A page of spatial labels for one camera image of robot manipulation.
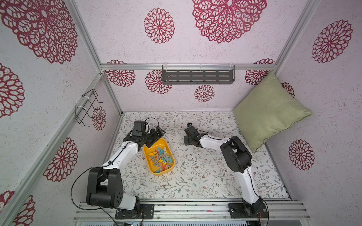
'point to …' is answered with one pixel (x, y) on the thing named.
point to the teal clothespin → (166, 158)
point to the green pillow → (269, 108)
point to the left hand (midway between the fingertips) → (161, 135)
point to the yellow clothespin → (153, 154)
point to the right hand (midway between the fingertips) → (186, 137)
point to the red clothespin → (164, 166)
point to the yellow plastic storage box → (160, 157)
